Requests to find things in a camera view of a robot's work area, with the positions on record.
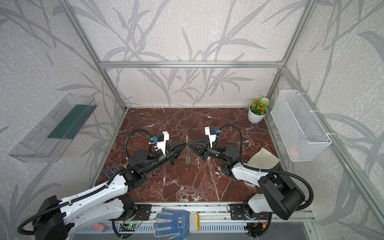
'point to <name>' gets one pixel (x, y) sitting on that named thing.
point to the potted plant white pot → (254, 118)
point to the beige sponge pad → (263, 159)
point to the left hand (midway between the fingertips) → (187, 142)
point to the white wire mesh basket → (301, 133)
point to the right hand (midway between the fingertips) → (189, 141)
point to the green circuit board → (129, 225)
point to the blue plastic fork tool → (116, 169)
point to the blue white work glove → (182, 223)
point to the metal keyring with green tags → (188, 160)
